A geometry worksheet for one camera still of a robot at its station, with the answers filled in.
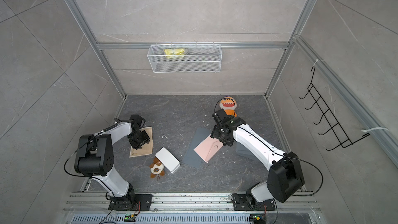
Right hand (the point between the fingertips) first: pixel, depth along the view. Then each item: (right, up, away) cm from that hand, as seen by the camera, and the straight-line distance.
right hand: (219, 138), depth 84 cm
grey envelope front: (+14, -8, +7) cm, 17 cm away
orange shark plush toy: (+9, +19, +20) cm, 29 cm away
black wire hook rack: (+45, +4, -25) cm, 52 cm away
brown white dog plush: (-34, -16, -2) cm, 37 cm away
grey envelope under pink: (-16, -13, +6) cm, 21 cm away
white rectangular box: (-28, -12, -1) cm, 30 cm away
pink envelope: (-5, -8, +7) cm, 12 cm away
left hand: (-44, -4, +11) cm, 45 cm away
